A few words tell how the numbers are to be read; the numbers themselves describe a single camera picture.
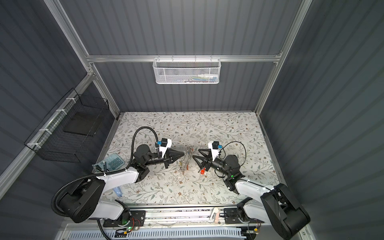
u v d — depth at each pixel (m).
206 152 0.75
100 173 0.49
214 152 0.69
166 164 0.69
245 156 0.57
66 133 0.73
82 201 0.43
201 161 0.70
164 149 0.68
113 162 0.91
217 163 0.70
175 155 0.72
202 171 0.89
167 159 0.68
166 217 0.75
